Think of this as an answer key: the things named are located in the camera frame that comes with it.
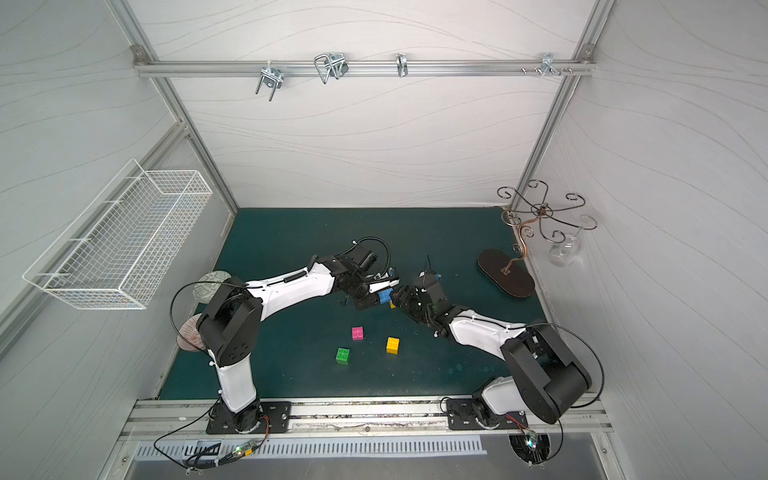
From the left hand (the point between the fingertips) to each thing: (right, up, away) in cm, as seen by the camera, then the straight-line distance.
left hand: (376, 296), depth 89 cm
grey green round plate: (-56, +1, +6) cm, 56 cm away
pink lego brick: (-5, -10, -3) cm, 12 cm away
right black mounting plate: (+22, -27, -15) cm, 38 cm away
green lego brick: (-9, -15, -8) cm, 19 cm away
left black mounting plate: (-25, -27, -15) cm, 40 cm away
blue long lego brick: (+3, +1, -1) cm, 3 cm away
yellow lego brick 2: (+5, -12, -7) cm, 15 cm away
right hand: (+6, 0, -1) cm, 6 cm away
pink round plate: (-53, -10, -5) cm, 55 cm away
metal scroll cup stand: (+39, +25, -10) cm, 48 cm away
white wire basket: (-59, +14, -21) cm, 64 cm away
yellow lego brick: (+5, -4, +3) cm, 7 cm away
